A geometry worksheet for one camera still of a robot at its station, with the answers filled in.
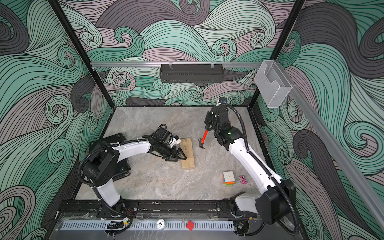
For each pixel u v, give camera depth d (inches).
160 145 29.3
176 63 37.5
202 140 32.9
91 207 29.4
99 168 18.5
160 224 25.3
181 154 31.8
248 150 18.5
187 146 36.2
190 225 26.9
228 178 31.0
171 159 32.9
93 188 20.2
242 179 32.0
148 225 27.5
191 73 38.5
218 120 21.7
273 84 30.4
